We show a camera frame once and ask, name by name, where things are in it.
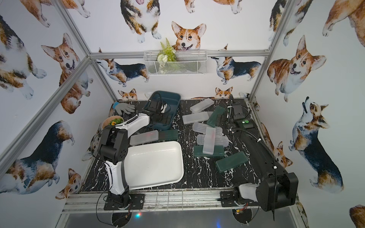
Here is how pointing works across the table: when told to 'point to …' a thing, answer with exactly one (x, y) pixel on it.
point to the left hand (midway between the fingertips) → (166, 114)
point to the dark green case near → (231, 162)
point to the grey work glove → (127, 108)
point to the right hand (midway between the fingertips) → (222, 119)
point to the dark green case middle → (218, 150)
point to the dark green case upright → (216, 116)
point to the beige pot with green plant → (112, 120)
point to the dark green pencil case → (168, 135)
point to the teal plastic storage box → (161, 107)
